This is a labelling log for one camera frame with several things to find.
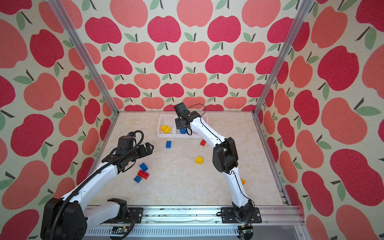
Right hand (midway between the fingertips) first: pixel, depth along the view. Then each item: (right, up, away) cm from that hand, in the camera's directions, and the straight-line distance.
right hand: (184, 122), depth 95 cm
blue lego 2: (-2, -6, +11) cm, 13 cm away
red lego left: (-24, -32, -7) cm, 41 cm away
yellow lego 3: (-14, -5, +12) cm, 19 cm away
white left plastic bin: (-13, +2, +19) cm, 23 cm away
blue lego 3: (-24, -27, -6) cm, 37 cm away
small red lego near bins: (+13, -14, +6) cm, 20 cm away
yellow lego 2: (-16, -4, +13) cm, 21 cm away
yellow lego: (+10, -24, -2) cm, 26 cm away
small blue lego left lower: (-27, -34, -9) cm, 44 cm away
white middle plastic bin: (-5, -9, +10) cm, 14 cm away
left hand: (-20, -16, -9) cm, 27 cm away
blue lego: (-11, -15, +6) cm, 20 cm away
